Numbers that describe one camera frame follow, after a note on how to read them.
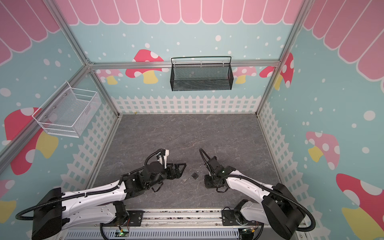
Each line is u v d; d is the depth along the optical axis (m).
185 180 0.87
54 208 0.42
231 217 0.74
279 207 0.41
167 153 0.71
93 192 0.49
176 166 0.68
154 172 0.57
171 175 0.67
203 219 0.76
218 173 0.65
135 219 0.75
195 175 0.89
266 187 0.45
